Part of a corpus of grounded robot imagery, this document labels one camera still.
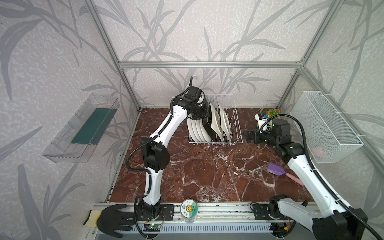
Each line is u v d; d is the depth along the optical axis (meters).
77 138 0.65
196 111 0.72
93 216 0.72
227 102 1.20
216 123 0.88
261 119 0.66
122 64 0.94
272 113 0.95
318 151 0.72
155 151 0.51
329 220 0.37
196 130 0.89
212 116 0.87
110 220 0.69
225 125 0.88
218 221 0.72
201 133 0.89
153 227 0.72
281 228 0.75
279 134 0.57
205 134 0.88
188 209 0.68
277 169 0.83
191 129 0.89
